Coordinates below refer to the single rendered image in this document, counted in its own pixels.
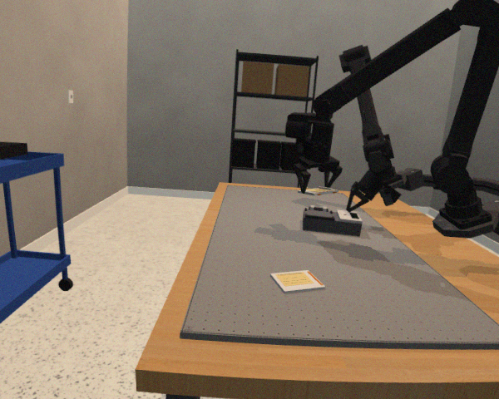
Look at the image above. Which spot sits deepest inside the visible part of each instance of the white cassette with copper tabs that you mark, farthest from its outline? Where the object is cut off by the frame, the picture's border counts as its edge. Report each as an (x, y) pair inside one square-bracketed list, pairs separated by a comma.
[(318, 191)]

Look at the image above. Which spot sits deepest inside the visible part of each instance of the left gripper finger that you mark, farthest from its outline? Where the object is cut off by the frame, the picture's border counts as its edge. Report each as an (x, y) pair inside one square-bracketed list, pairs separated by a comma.
[(335, 175), (303, 181)]

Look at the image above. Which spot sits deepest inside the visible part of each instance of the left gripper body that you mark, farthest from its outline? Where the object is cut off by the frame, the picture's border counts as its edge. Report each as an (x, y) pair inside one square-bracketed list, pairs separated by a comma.
[(319, 157)]

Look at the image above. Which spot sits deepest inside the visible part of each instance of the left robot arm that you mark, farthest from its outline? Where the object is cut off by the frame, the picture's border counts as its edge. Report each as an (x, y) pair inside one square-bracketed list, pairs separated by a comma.
[(464, 208)]

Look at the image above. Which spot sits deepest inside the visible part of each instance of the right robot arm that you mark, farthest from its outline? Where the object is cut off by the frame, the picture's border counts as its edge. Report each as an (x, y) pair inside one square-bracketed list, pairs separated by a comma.
[(351, 60)]

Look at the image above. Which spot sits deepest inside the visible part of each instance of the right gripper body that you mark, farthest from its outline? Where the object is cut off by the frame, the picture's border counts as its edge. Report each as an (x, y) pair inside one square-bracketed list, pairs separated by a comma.
[(366, 181)]

